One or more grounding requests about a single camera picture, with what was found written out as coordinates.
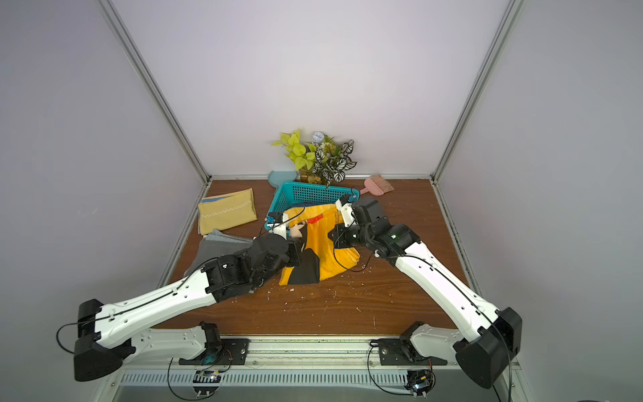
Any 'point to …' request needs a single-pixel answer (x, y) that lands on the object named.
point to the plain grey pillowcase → (214, 244)
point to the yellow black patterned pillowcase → (313, 224)
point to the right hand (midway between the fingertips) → (329, 228)
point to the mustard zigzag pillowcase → (226, 210)
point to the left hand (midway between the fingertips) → (309, 240)
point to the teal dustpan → (277, 177)
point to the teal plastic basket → (289, 193)
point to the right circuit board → (420, 381)
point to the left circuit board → (206, 377)
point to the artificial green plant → (326, 160)
